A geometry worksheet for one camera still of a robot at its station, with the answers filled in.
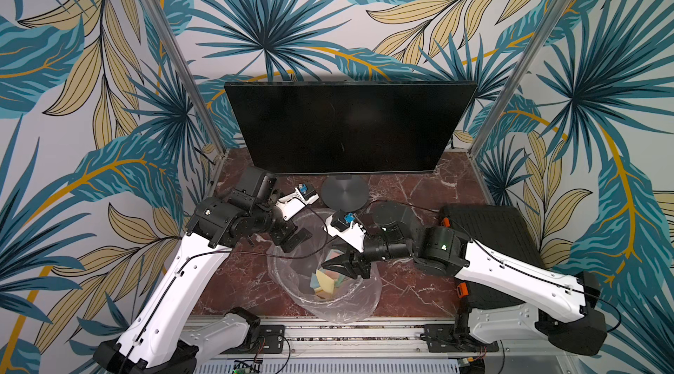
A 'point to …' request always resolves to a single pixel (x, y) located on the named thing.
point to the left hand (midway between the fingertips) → (295, 224)
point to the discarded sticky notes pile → (324, 281)
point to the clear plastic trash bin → (354, 300)
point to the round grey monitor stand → (345, 193)
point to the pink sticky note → (332, 273)
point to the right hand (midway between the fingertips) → (325, 253)
